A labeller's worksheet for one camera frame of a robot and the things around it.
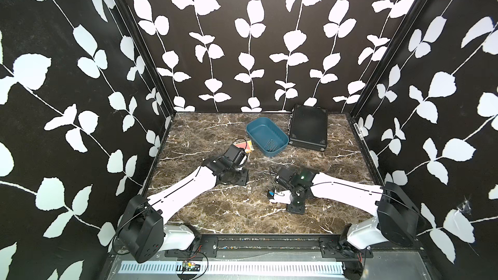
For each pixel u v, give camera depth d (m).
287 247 0.75
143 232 0.40
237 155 0.65
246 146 1.05
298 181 0.59
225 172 0.58
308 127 1.13
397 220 0.43
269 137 1.07
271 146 1.04
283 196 0.71
